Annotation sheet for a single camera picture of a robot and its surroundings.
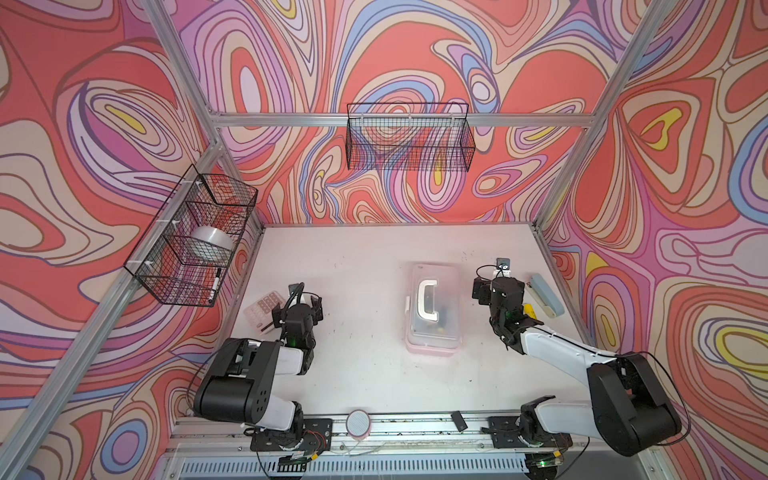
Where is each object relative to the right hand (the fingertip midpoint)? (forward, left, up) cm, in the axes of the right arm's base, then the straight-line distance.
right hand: (496, 283), depth 90 cm
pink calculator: (-3, +74, -8) cm, 75 cm away
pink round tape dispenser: (-36, +42, -5) cm, 55 cm away
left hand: (-1, +61, -4) cm, 61 cm away
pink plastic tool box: (-8, +21, 0) cm, 22 cm away
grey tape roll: (+2, +77, +22) cm, 80 cm away
